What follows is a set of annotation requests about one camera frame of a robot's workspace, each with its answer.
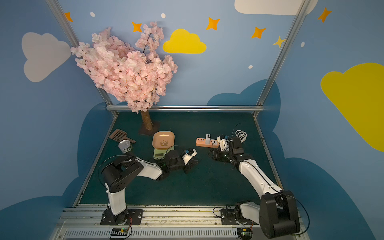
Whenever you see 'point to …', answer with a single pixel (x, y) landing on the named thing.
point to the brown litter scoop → (119, 135)
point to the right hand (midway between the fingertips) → (212, 152)
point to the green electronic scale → (158, 154)
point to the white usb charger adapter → (208, 139)
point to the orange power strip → (201, 142)
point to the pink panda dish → (163, 140)
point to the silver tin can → (125, 146)
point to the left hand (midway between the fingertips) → (199, 159)
